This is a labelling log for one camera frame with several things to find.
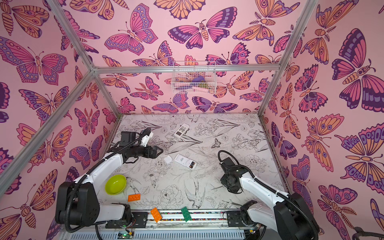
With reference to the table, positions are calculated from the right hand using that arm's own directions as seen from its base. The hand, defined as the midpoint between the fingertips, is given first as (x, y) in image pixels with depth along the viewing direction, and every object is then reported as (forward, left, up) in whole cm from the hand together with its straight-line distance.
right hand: (224, 182), depth 85 cm
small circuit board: (-25, +51, -3) cm, 57 cm away
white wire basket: (+56, +17, +33) cm, 67 cm away
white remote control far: (+37, +27, +1) cm, 46 cm away
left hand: (+15, +38, +13) cm, 43 cm away
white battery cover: (+14, +34, 0) cm, 37 cm away
